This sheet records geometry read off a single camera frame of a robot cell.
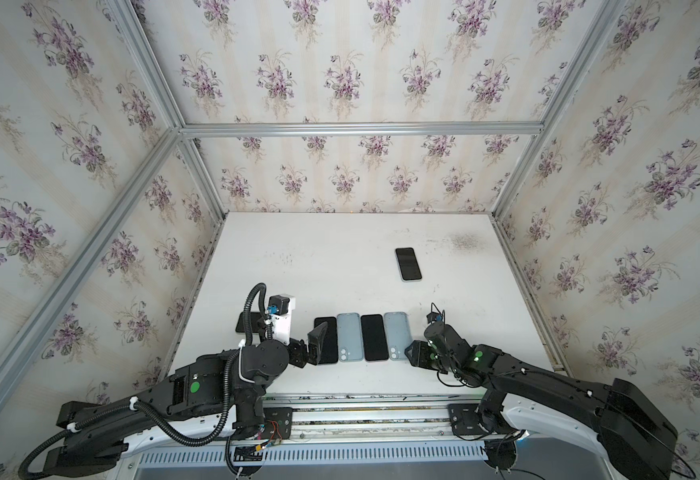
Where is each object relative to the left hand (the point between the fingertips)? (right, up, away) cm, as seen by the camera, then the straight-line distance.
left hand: (311, 319), depth 64 cm
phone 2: (+8, -12, +24) cm, 28 cm away
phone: (+23, -11, +24) cm, 35 cm away
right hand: (+24, -16, +18) cm, 34 cm away
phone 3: (+29, +9, +41) cm, 51 cm away
